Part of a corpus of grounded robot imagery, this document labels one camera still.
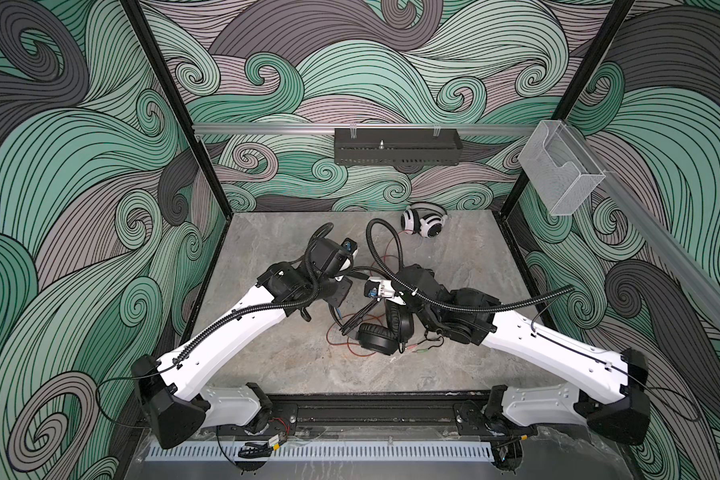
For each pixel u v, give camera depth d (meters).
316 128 0.95
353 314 0.70
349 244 0.63
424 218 1.07
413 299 0.48
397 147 0.96
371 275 0.63
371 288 0.60
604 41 0.76
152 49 0.76
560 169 0.79
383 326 0.63
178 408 0.38
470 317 0.45
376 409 0.76
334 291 0.64
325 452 0.70
